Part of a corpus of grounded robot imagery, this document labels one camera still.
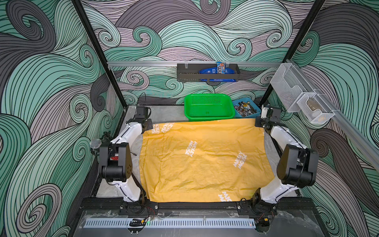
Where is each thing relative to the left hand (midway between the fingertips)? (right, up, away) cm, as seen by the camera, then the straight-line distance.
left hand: (144, 123), depth 93 cm
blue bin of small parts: (+76, +12, +25) cm, 81 cm away
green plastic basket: (+45, +12, +21) cm, 51 cm away
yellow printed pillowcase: (+44, -23, -4) cm, 50 cm away
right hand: (+77, +2, -2) cm, 77 cm away
